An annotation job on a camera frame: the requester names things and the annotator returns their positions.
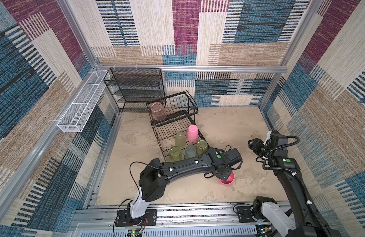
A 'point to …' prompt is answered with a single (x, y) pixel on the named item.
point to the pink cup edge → (193, 135)
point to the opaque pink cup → (230, 180)
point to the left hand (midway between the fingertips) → (223, 173)
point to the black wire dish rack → (180, 107)
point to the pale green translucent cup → (180, 140)
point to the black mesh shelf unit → (132, 88)
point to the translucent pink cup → (159, 113)
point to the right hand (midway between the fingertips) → (251, 145)
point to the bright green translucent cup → (201, 146)
